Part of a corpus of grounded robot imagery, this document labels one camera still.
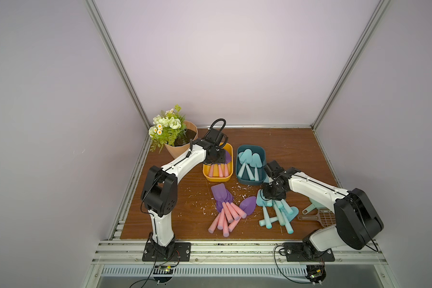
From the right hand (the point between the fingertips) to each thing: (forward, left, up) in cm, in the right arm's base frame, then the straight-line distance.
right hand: (266, 189), depth 88 cm
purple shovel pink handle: (+9, +29, -1) cm, 30 cm away
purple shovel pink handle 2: (+18, +20, -1) cm, 27 cm away
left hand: (+13, +21, +8) cm, 27 cm away
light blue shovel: (+21, +9, -2) cm, 23 cm away
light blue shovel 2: (+11, +7, -2) cm, 13 cm away
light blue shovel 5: (-9, -8, +2) cm, 12 cm away
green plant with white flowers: (+16, +47, +27) cm, 56 cm away
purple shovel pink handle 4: (-7, +21, 0) cm, 22 cm away
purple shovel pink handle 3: (-8, +10, -3) cm, 13 cm away
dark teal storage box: (+6, +10, -1) cm, 12 cm away
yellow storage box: (+10, +22, -1) cm, 25 cm away
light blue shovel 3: (+17, +3, -2) cm, 17 cm away
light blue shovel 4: (-6, +1, -3) cm, 6 cm away
